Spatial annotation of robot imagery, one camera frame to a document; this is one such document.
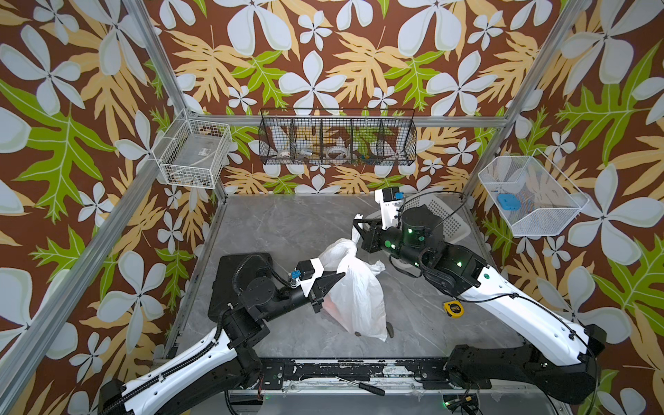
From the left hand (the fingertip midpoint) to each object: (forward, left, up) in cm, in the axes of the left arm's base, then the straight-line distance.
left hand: (342, 270), depth 60 cm
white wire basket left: (+43, +50, +1) cm, 66 cm away
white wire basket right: (+28, -63, -5) cm, 69 cm away
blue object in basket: (+28, -55, -6) cm, 62 cm away
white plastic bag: (-5, -4, -7) cm, 9 cm away
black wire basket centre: (+58, +1, -2) cm, 58 cm away
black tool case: (+13, +37, -27) cm, 48 cm away
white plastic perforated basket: (+40, -46, -24) cm, 65 cm away
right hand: (+11, -2, +5) cm, 12 cm away
